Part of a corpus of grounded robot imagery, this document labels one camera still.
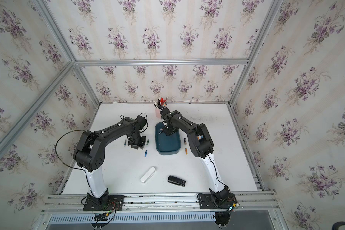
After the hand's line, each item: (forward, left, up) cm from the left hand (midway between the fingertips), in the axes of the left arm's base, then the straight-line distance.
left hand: (143, 148), depth 91 cm
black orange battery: (+7, -28, -2) cm, 29 cm away
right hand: (+14, -18, -2) cm, 23 cm away
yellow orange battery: (-1, -28, -3) cm, 29 cm away
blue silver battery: (-2, -2, -2) cm, 4 cm away
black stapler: (-20, -21, -1) cm, 29 cm away
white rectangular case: (-17, -5, +1) cm, 17 cm away
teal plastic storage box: (+1, -15, +1) cm, 15 cm away
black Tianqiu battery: (+6, +13, -2) cm, 15 cm away
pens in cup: (+34, -9, +7) cm, 36 cm away
